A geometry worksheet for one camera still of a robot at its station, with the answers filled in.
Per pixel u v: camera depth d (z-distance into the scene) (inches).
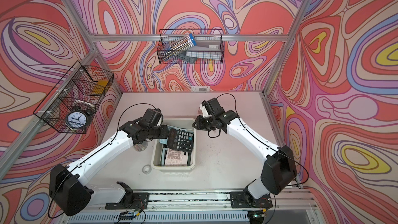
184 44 30.9
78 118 26.6
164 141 32.3
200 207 28.9
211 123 23.7
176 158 31.7
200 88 48.1
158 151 33.5
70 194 15.1
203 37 34.6
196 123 29.7
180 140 33.1
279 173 16.4
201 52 34.7
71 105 29.4
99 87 30.9
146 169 32.9
